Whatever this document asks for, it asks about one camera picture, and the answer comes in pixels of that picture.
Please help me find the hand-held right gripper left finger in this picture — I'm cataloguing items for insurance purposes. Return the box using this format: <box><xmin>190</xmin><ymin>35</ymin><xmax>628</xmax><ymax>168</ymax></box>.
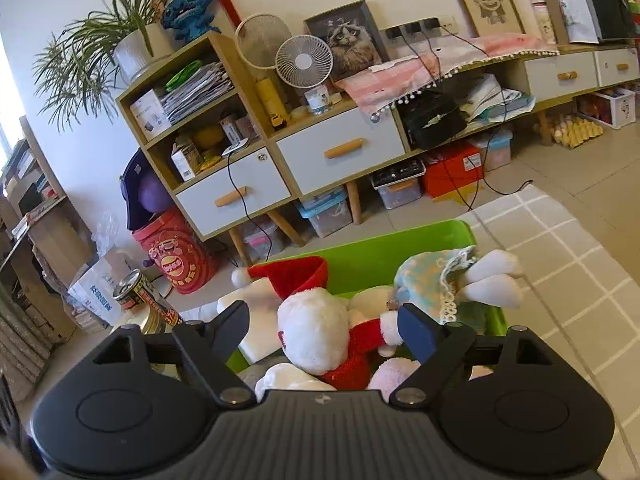
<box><xmin>92</xmin><ymin>300</ymin><xmax>257</xmax><ymax>407</ymax></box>

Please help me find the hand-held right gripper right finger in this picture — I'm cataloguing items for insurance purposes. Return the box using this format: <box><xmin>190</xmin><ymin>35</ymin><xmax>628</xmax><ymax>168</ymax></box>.
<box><xmin>389</xmin><ymin>302</ymin><xmax>548</xmax><ymax>407</ymax></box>

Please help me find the white sponge block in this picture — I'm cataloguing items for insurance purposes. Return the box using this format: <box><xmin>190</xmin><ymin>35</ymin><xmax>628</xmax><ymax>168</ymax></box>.
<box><xmin>216</xmin><ymin>277</ymin><xmax>287</xmax><ymax>363</ymax></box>

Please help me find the rabbit doll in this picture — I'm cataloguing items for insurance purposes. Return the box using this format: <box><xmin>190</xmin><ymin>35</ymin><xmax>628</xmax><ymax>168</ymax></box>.
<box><xmin>347</xmin><ymin>247</ymin><xmax>526</xmax><ymax>356</ymax></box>

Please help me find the white plush with red hat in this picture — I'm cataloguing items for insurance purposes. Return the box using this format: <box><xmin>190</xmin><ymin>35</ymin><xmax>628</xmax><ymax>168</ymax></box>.
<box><xmin>231</xmin><ymin>256</ymin><xmax>407</xmax><ymax>392</ymax></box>

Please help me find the green plastic bin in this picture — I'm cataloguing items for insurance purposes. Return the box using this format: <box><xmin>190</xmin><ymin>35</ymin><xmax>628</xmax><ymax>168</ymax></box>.
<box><xmin>225</xmin><ymin>219</ymin><xmax>508</xmax><ymax>376</ymax></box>

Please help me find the pink plush toy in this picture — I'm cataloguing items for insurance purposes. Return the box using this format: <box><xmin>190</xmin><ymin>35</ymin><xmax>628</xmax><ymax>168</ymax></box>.
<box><xmin>367</xmin><ymin>357</ymin><xmax>424</xmax><ymax>392</ymax></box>

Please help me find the glass jar with gold lid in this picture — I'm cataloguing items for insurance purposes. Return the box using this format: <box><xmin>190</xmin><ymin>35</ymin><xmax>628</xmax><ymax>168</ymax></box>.
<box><xmin>120</xmin><ymin>307</ymin><xmax>176</xmax><ymax>337</ymax></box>

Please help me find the red printed bucket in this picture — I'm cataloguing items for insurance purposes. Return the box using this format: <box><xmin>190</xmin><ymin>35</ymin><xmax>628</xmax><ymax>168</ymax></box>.
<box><xmin>132</xmin><ymin>207</ymin><xmax>218</xmax><ymax>296</ymax></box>

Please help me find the clear storage box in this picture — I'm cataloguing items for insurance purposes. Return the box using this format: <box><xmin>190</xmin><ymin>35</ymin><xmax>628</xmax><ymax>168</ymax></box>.
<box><xmin>240</xmin><ymin>217</ymin><xmax>287</xmax><ymax>262</ymax></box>
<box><xmin>372</xmin><ymin>160</ymin><xmax>424</xmax><ymax>209</ymax></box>
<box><xmin>470</xmin><ymin>130</ymin><xmax>515</xmax><ymax>172</ymax></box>

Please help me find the dark printed tin can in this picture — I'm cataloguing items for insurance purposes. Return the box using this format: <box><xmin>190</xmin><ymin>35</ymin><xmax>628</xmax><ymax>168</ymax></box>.
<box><xmin>112</xmin><ymin>269</ymin><xmax>157</xmax><ymax>313</ymax></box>

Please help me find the white paper bag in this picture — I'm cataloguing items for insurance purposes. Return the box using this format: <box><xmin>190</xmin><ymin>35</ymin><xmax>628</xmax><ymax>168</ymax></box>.
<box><xmin>67</xmin><ymin>247</ymin><xmax>146</xmax><ymax>327</ymax></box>

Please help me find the grey checkered tablecloth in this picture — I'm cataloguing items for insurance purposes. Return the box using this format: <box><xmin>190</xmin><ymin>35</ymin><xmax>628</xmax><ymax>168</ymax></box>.
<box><xmin>180</xmin><ymin>185</ymin><xmax>640</xmax><ymax>461</ymax></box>

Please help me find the clear box with blue lid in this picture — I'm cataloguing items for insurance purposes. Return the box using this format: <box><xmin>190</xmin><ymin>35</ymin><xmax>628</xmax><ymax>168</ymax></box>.
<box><xmin>297</xmin><ymin>187</ymin><xmax>354</xmax><ymax>239</ymax></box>

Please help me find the red cardboard box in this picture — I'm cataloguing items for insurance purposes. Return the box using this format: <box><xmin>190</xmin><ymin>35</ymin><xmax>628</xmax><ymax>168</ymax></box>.
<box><xmin>420</xmin><ymin>142</ymin><xmax>486</xmax><ymax>199</ymax></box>

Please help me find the small white carton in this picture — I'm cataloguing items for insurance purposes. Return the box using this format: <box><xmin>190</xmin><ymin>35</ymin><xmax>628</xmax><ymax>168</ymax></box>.
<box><xmin>171</xmin><ymin>142</ymin><xmax>199</xmax><ymax>182</ymax></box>

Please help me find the yellow round object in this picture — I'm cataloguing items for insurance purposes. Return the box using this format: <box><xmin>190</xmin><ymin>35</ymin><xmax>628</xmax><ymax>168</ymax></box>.
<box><xmin>192</xmin><ymin>124</ymin><xmax>227</xmax><ymax>151</ymax></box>

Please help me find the wooden cabinet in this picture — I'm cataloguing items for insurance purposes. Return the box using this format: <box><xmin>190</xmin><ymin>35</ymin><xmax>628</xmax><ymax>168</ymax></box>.
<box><xmin>115</xmin><ymin>32</ymin><xmax>640</xmax><ymax>267</ymax></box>

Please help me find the wooden bookshelf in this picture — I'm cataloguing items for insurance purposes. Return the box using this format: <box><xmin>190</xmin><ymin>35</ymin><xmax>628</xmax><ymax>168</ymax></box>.
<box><xmin>0</xmin><ymin>115</ymin><xmax>94</xmax><ymax>348</ymax></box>

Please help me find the black case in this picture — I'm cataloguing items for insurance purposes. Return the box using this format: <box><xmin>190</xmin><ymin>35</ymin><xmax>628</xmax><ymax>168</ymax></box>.
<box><xmin>402</xmin><ymin>91</ymin><xmax>469</xmax><ymax>151</ymax></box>

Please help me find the white product box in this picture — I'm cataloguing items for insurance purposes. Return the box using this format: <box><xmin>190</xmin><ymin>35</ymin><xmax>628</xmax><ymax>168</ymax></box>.
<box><xmin>130</xmin><ymin>89</ymin><xmax>172</xmax><ymax>142</ymax></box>

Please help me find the stack of grey magazines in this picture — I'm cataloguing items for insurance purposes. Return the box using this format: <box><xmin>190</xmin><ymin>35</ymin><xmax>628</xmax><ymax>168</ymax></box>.
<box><xmin>160</xmin><ymin>62</ymin><xmax>237</xmax><ymax>127</ymax></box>

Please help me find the white round tub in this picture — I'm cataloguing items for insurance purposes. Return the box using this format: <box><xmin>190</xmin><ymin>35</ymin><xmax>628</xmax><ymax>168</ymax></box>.
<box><xmin>304</xmin><ymin>85</ymin><xmax>334</xmax><ymax>115</ymax></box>

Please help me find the pile of white papers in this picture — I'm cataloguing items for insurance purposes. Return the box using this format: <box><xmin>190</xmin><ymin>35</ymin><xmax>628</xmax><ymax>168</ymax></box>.
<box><xmin>457</xmin><ymin>74</ymin><xmax>537</xmax><ymax>127</ymax></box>

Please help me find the green packet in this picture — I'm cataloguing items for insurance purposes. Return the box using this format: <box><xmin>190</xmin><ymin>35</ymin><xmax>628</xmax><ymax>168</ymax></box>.
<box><xmin>165</xmin><ymin>60</ymin><xmax>204</xmax><ymax>92</ymax></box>

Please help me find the white desk fan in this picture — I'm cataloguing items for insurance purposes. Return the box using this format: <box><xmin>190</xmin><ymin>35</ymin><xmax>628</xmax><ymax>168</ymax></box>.
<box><xmin>275</xmin><ymin>35</ymin><xmax>334</xmax><ymax>92</ymax></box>

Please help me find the pink cloth with pompom trim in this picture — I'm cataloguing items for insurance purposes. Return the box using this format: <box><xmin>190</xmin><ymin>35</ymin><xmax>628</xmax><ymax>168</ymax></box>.
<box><xmin>334</xmin><ymin>32</ymin><xmax>561</xmax><ymax>117</ymax></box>

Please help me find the round mesh swatter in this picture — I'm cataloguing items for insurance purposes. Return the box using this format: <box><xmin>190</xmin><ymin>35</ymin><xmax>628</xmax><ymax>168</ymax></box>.
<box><xmin>235</xmin><ymin>13</ymin><xmax>292</xmax><ymax>71</ymax></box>

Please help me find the framed cat picture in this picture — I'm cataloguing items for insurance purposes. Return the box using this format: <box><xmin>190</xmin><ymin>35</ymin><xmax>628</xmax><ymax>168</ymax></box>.
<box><xmin>304</xmin><ymin>0</ymin><xmax>391</xmax><ymax>83</ymax></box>

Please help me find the white box with triangle print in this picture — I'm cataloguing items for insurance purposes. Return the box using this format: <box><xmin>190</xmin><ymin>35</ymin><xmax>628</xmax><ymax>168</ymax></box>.
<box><xmin>600</xmin><ymin>87</ymin><xmax>639</xmax><ymax>129</ymax></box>

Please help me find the blue alien plush toy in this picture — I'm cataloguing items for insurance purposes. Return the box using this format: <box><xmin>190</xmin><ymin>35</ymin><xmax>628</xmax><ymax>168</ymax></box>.
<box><xmin>162</xmin><ymin>0</ymin><xmax>222</xmax><ymax>44</ymax></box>

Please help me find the potted green plant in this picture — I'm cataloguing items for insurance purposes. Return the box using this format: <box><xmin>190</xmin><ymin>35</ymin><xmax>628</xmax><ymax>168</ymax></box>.
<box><xmin>32</xmin><ymin>0</ymin><xmax>184</xmax><ymax>133</ymax></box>

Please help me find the framed cartoon drawing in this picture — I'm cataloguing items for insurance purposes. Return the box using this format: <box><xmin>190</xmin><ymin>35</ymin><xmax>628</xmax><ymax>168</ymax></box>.
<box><xmin>444</xmin><ymin>0</ymin><xmax>526</xmax><ymax>38</ymax></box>

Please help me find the white bottle with red label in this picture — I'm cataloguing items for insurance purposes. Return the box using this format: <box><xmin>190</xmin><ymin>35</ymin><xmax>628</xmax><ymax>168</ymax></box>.
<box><xmin>525</xmin><ymin>0</ymin><xmax>557</xmax><ymax>44</ymax></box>

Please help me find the white printed box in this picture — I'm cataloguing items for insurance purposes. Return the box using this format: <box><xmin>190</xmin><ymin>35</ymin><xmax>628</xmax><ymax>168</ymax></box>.
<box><xmin>554</xmin><ymin>0</ymin><xmax>601</xmax><ymax>45</ymax></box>

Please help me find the white drawer with wooden handle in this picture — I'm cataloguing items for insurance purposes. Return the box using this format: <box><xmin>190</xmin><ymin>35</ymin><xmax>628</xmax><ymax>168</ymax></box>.
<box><xmin>175</xmin><ymin>147</ymin><xmax>292</xmax><ymax>239</ymax></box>
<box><xmin>522</xmin><ymin>52</ymin><xmax>599</xmax><ymax>104</ymax></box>
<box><xmin>276</xmin><ymin>107</ymin><xmax>407</xmax><ymax>196</ymax></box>
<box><xmin>595</xmin><ymin>47</ymin><xmax>640</xmax><ymax>88</ymax></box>

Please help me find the black power cable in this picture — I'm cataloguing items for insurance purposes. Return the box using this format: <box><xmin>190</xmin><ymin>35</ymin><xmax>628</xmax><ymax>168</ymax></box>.
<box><xmin>400</xmin><ymin>30</ymin><xmax>533</xmax><ymax>211</ymax></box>

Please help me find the wall power strip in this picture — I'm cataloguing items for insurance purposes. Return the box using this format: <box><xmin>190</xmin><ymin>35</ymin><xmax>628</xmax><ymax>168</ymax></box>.
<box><xmin>385</xmin><ymin>16</ymin><xmax>457</xmax><ymax>39</ymax></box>

